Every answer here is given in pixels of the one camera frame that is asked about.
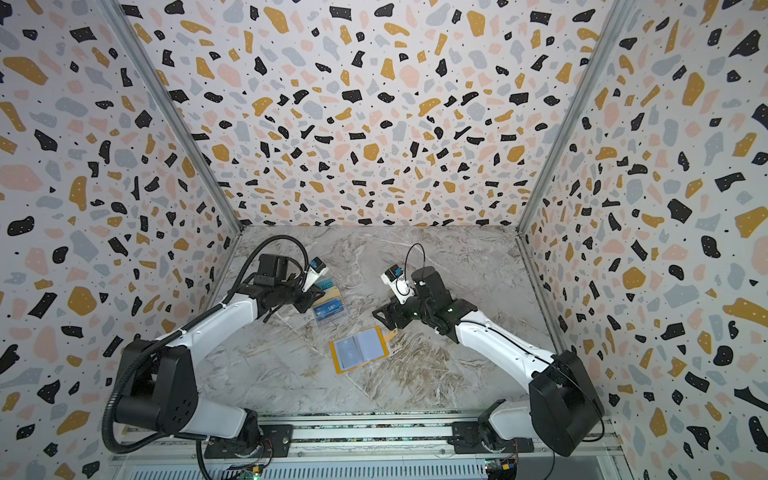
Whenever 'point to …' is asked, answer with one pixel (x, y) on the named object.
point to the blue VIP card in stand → (328, 308)
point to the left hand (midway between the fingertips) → (323, 284)
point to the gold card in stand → (330, 294)
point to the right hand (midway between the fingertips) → (381, 302)
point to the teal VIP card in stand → (325, 284)
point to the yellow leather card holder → (360, 349)
